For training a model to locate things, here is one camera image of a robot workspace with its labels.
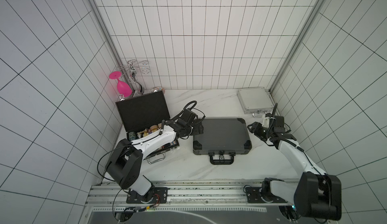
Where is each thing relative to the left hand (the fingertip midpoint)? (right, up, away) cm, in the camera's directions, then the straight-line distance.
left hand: (195, 131), depth 86 cm
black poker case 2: (+15, -4, -3) cm, 16 cm away
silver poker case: (+50, +18, +32) cm, 62 cm away
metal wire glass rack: (-39, +41, +7) cm, 57 cm away
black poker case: (-34, +8, +8) cm, 35 cm away
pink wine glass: (-48, +26, +9) cm, 55 cm away
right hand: (+34, +4, +1) cm, 34 cm away
